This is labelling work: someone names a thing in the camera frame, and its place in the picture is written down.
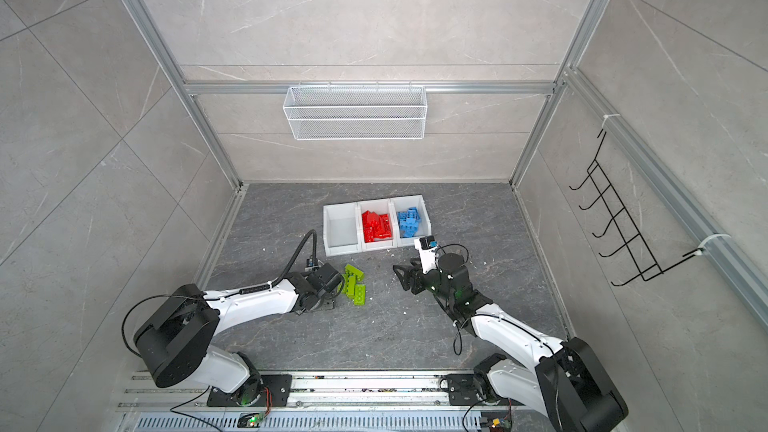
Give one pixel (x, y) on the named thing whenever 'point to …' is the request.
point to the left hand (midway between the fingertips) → (323, 293)
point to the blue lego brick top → (409, 222)
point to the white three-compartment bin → (342, 224)
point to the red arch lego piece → (376, 226)
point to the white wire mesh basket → (353, 112)
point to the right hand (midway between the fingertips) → (403, 261)
